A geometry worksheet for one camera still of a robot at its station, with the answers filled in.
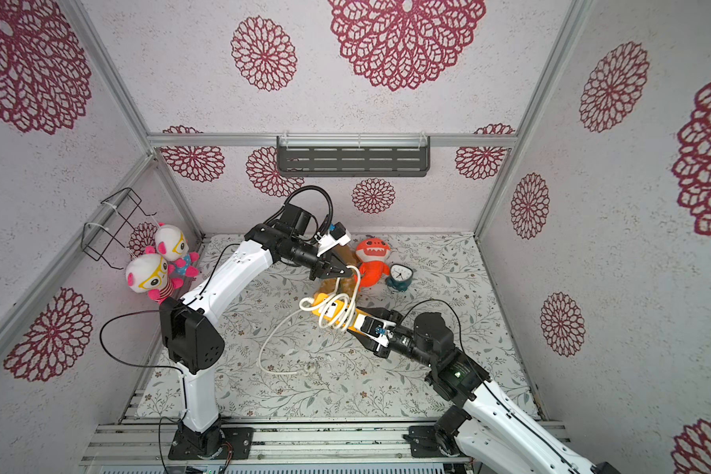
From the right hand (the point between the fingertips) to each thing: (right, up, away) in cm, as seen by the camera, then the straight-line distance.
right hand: (357, 313), depth 66 cm
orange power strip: (-4, +1, -4) cm, 6 cm away
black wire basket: (-65, +17, +6) cm, 67 cm away
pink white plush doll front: (-59, +8, +18) cm, 62 cm away
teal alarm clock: (+15, +6, +37) cm, 40 cm away
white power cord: (-11, +2, -4) cm, 12 cm away
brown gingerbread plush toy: (-4, +3, +37) cm, 37 cm away
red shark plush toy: (+6, +15, +39) cm, 42 cm away
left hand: (-2, +9, +11) cm, 14 cm away
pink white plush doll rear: (-58, +17, +26) cm, 66 cm away
